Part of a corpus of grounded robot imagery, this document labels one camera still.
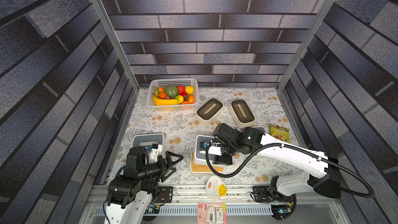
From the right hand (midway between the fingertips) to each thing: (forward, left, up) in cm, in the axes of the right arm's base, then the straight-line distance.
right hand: (213, 153), depth 71 cm
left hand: (-6, +14, +4) cm, 16 cm away
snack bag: (+18, -41, -13) cm, 47 cm away
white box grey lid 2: (+21, -29, -12) cm, 38 cm away
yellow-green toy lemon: (+41, +21, -7) cm, 46 cm away
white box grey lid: (+13, +38, -12) cm, 42 cm away
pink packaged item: (-22, +1, -13) cm, 26 cm away
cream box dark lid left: (+32, +2, -10) cm, 34 cm away
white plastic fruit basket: (+45, +27, -7) cm, 53 cm away
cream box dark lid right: (+30, -20, -11) cm, 37 cm away
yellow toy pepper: (+50, +15, -8) cm, 53 cm away
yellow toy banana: (+36, +33, -5) cm, 49 cm away
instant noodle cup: (-13, -1, -7) cm, 15 cm away
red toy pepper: (+50, +22, -9) cm, 55 cm away
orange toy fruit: (+42, +14, -10) cm, 46 cm away
